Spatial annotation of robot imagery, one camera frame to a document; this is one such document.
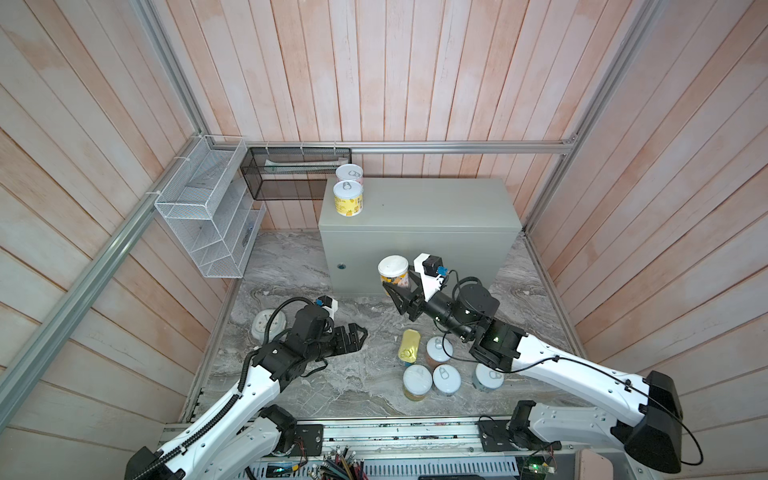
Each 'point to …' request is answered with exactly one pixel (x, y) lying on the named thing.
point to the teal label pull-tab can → (486, 378)
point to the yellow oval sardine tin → (409, 345)
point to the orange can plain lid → (417, 381)
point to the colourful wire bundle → (338, 465)
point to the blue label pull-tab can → (446, 379)
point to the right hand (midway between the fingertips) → (394, 276)
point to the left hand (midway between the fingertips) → (354, 342)
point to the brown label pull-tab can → (435, 351)
